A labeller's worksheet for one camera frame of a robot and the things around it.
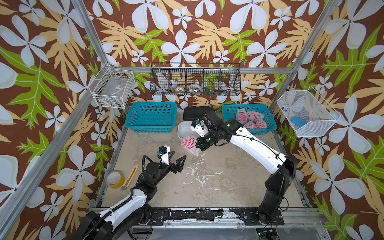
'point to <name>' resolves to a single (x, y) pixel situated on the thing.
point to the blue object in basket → (298, 121)
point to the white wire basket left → (112, 87)
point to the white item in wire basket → (195, 88)
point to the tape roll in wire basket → (179, 89)
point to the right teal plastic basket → (269, 117)
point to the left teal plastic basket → (149, 117)
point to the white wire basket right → (310, 105)
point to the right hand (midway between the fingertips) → (195, 146)
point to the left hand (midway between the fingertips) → (180, 152)
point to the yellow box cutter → (128, 181)
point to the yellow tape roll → (115, 179)
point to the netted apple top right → (254, 116)
